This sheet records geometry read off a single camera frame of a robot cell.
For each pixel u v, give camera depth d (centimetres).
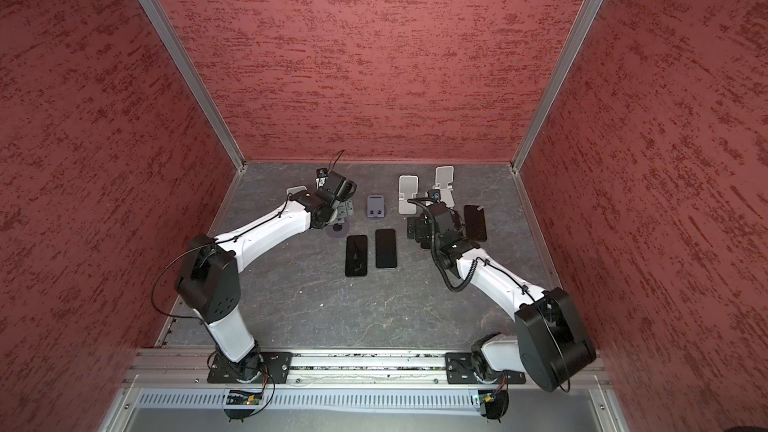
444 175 105
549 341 42
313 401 77
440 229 65
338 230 100
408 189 103
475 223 104
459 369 74
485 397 72
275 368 74
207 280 47
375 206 100
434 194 76
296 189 98
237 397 73
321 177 79
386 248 97
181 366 76
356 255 110
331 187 70
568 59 90
